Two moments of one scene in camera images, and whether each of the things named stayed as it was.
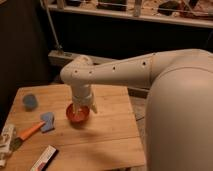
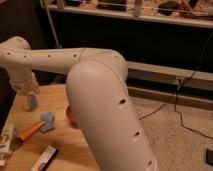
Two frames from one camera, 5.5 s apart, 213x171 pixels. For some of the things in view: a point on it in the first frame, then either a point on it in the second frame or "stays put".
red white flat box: x=44 y=158 stays put
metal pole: x=50 y=21 stays put
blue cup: x=30 y=102 stays put
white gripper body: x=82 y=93 → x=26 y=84
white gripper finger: x=93 y=106 → x=35 y=100
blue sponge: x=49 y=119 stays put
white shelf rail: x=180 y=18 stays put
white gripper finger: x=77 y=108 → x=26 y=102
